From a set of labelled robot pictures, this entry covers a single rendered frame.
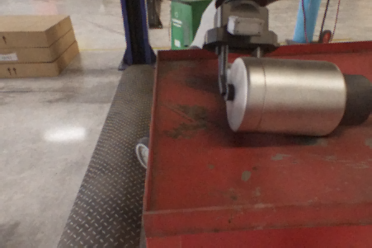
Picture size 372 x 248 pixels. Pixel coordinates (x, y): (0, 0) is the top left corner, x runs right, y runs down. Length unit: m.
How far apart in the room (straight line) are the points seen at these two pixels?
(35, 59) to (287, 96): 2.94
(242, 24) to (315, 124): 0.17
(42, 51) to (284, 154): 2.87
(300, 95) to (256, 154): 0.08
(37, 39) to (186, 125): 2.74
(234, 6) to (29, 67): 2.82
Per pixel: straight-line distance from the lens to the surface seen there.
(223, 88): 0.35
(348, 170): 0.36
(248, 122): 0.32
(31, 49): 3.11
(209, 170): 0.31
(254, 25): 0.43
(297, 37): 3.92
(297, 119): 0.33
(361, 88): 0.38
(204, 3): 2.36
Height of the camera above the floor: 1.06
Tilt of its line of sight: 29 degrees down
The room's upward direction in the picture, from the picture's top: 1 degrees counter-clockwise
